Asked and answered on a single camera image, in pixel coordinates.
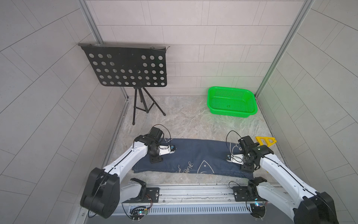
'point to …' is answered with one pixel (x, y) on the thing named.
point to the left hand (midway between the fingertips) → (160, 152)
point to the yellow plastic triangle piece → (266, 140)
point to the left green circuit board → (137, 213)
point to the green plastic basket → (231, 101)
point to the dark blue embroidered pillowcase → (195, 157)
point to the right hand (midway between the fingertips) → (243, 160)
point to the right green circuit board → (258, 211)
